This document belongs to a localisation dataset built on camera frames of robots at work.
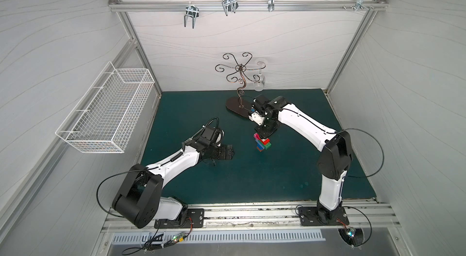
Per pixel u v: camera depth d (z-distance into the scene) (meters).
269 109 0.62
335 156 0.47
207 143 0.68
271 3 0.78
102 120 0.68
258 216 0.75
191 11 0.78
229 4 0.77
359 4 0.77
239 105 1.11
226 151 0.77
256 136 0.78
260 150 0.93
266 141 0.84
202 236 0.70
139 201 0.41
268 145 0.86
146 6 0.78
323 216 0.65
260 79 0.97
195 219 0.74
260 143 0.89
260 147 0.91
